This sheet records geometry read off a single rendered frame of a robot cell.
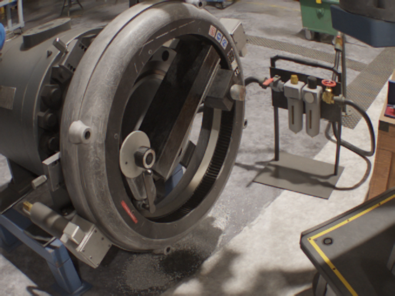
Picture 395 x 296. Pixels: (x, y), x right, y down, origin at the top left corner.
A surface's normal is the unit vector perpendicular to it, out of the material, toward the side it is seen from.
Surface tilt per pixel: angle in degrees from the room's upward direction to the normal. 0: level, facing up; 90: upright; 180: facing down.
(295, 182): 0
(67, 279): 90
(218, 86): 38
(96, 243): 90
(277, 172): 0
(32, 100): 61
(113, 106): 90
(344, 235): 0
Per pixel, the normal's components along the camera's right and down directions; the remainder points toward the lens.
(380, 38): 0.32, 0.43
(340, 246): -0.09, -0.88
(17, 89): -0.51, -0.14
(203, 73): 0.83, 0.20
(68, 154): -0.55, 0.21
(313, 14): -0.51, 0.44
